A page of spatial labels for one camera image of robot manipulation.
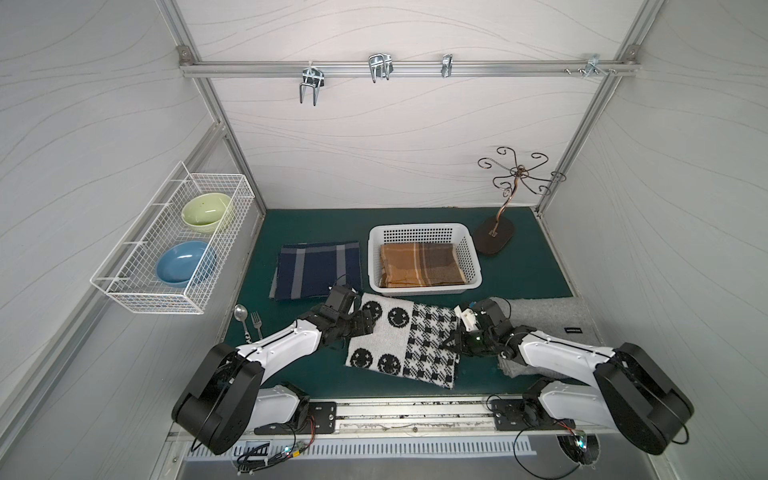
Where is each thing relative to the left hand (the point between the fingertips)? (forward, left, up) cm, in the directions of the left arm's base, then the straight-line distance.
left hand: (367, 325), depth 87 cm
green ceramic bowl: (+15, +39, +32) cm, 53 cm away
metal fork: (+2, +35, -2) cm, 35 cm away
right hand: (-4, -23, -2) cm, 23 cm away
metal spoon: (+3, +40, -1) cm, 40 cm away
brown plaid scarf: (+21, -16, +2) cm, 26 cm away
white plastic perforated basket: (+32, -30, +5) cm, 44 cm away
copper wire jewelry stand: (+37, -46, -1) cm, 59 cm away
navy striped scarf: (+20, +22, -1) cm, 30 cm away
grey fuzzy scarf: (+4, -59, +1) cm, 59 cm away
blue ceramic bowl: (+1, +40, +29) cm, 49 cm away
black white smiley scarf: (-4, -12, +1) cm, 12 cm away
